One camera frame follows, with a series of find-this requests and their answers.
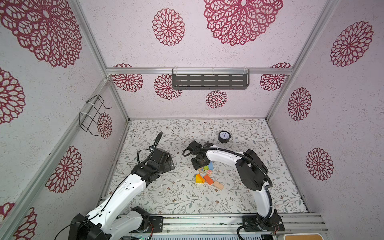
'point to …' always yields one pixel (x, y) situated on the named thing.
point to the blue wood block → (211, 165)
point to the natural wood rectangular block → (218, 185)
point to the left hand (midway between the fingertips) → (164, 166)
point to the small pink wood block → (209, 172)
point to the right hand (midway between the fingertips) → (196, 163)
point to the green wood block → (206, 167)
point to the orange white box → (303, 236)
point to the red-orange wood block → (208, 179)
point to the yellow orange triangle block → (198, 179)
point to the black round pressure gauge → (224, 136)
